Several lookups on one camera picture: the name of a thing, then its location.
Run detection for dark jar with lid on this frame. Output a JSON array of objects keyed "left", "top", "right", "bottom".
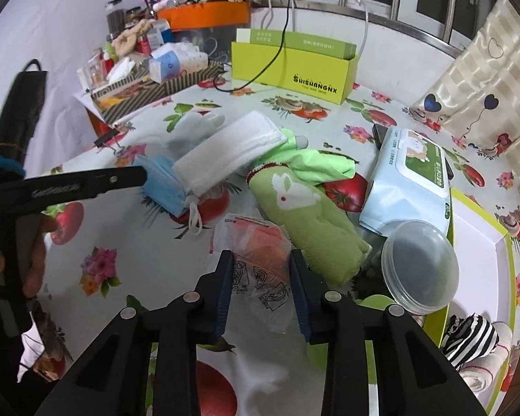
[{"left": 105, "top": 0, "right": 125, "bottom": 40}]

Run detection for pink item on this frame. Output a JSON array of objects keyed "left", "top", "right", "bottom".
[{"left": 210, "top": 213, "right": 294, "bottom": 333}]

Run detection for striped cardboard tray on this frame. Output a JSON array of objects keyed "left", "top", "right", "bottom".
[{"left": 90, "top": 61, "right": 224, "bottom": 125}]

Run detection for white tray green rim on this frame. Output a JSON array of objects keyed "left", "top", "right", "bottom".
[{"left": 423, "top": 189, "right": 520, "bottom": 415}]

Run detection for floral fruit tablecloth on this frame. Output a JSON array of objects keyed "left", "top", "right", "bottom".
[{"left": 38, "top": 79, "right": 520, "bottom": 415}]

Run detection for black smartphone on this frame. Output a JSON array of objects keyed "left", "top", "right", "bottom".
[{"left": 372, "top": 124, "right": 454, "bottom": 180}]

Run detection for white charger cable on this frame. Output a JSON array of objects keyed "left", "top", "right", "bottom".
[{"left": 259, "top": 0, "right": 370, "bottom": 59}]

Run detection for green rabbit sock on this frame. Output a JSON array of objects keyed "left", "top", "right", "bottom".
[{"left": 247, "top": 163, "right": 371, "bottom": 286}]

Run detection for light green cloth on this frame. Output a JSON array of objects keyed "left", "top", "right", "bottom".
[{"left": 253, "top": 129, "right": 356, "bottom": 185}]

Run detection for black cable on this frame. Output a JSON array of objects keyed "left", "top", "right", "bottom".
[{"left": 212, "top": 0, "right": 303, "bottom": 94}]

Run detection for black white striped sock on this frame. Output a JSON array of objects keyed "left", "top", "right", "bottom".
[{"left": 441, "top": 314, "right": 499, "bottom": 370}]

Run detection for orange storage box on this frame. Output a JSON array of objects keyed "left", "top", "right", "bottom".
[{"left": 157, "top": 1, "right": 251, "bottom": 31}]

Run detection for wet wipes pack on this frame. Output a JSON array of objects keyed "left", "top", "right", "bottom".
[{"left": 359, "top": 126, "right": 452, "bottom": 237}]

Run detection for blue white tissue pack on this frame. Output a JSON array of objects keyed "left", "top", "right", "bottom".
[{"left": 149, "top": 41, "right": 208, "bottom": 83}]

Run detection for blue face mask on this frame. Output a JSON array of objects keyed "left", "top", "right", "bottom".
[{"left": 133, "top": 155, "right": 187, "bottom": 217}]

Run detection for white sock red stripe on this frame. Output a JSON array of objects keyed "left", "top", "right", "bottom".
[{"left": 459, "top": 321, "right": 512, "bottom": 393}]

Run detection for black binder clip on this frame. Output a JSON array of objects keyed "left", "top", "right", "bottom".
[{"left": 94, "top": 126, "right": 134, "bottom": 149}]

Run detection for person's left hand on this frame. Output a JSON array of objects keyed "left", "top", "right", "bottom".
[{"left": 0, "top": 215, "right": 58, "bottom": 308}]

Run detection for white glove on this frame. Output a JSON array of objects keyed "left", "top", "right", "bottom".
[{"left": 165, "top": 112, "right": 225, "bottom": 161}]

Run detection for cream heart pattern curtain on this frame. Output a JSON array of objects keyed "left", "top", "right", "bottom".
[{"left": 411, "top": 0, "right": 520, "bottom": 179}]

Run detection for lime green cardboard box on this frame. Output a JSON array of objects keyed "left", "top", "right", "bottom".
[{"left": 231, "top": 28, "right": 359, "bottom": 104}]

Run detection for clear round plastic container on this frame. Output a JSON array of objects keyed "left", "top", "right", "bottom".
[{"left": 381, "top": 221, "right": 459, "bottom": 315}]

